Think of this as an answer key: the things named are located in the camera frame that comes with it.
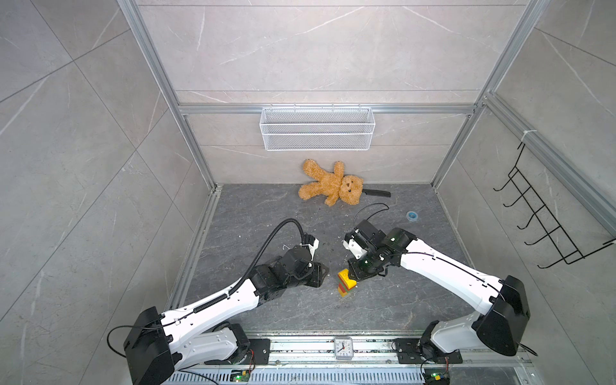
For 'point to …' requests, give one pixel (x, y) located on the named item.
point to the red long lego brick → (342, 285)
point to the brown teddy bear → (334, 185)
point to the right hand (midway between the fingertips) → (354, 275)
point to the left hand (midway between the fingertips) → (329, 267)
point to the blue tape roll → (411, 216)
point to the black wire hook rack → (557, 233)
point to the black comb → (376, 192)
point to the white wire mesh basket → (318, 128)
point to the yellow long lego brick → (344, 276)
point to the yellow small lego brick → (342, 293)
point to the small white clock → (343, 348)
